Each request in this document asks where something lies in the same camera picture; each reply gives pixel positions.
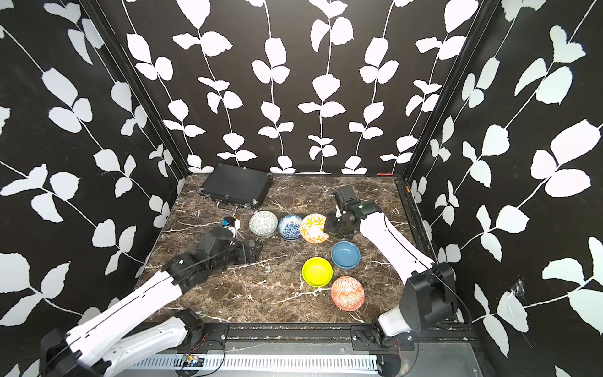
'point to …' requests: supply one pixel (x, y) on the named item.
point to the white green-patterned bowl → (263, 223)
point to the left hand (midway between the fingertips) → (254, 243)
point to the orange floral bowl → (312, 228)
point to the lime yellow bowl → (317, 272)
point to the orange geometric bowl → (348, 294)
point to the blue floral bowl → (290, 227)
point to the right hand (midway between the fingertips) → (323, 227)
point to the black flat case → (238, 185)
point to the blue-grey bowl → (345, 254)
